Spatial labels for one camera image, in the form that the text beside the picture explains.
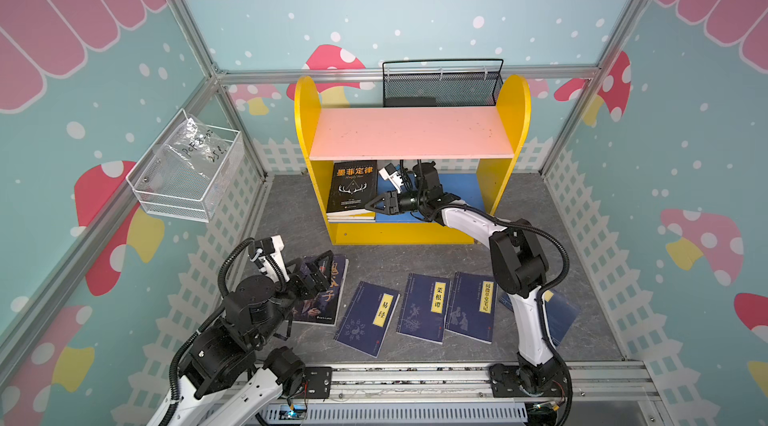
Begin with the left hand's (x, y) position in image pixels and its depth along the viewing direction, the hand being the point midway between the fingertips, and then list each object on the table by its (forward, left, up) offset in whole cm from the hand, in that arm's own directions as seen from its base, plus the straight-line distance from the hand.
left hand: (319, 264), depth 66 cm
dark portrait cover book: (-1, +3, -26) cm, 26 cm away
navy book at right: (-1, -63, -25) cm, 68 cm away
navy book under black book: (0, -39, -26) cm, 47 cm away
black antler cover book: (+32, -3, -8) cm, 33 cm away
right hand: (+22, -8, -8) cm, 25 cm away
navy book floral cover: (0, -25, -25) cm, 36 cm away
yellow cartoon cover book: (+21, -5, -11) cm, 24 cm away
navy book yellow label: (-4, -9, -26) cm, 28 cm away
